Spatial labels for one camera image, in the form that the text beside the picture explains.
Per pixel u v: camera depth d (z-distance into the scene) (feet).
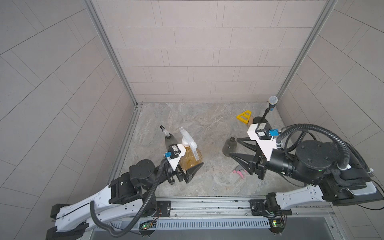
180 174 1.52
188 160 1.96
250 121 3.43
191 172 1.55
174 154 1.39
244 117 3.56
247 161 1.15
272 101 2.84
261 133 1.05
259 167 1.12
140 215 0.91
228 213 2.32
